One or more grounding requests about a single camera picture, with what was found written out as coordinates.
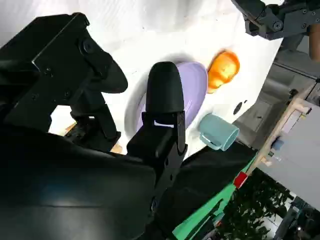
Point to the orange and white bread roll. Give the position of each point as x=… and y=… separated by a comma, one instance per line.
x=223, y=70

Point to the grey cabinet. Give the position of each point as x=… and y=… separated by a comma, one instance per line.
x=272, y=87

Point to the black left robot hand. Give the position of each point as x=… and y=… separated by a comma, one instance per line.
x=275, y=15

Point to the green plants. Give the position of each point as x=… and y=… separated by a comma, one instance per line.
x=252, y=212

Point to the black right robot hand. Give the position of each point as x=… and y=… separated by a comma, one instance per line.
x=62, y=190

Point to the brown tube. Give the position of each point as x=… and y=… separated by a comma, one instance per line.
x=315, y=42

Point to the green board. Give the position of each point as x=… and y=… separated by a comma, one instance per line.
x=200, y=215

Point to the lilac plate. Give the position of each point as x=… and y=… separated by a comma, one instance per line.
x=192, y=82

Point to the wooden desk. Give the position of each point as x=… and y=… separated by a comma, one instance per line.
x=282, y=125

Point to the red block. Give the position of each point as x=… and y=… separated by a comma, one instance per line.
x=241, y=179

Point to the pale green mug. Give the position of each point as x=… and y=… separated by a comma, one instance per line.
x=215, y=127

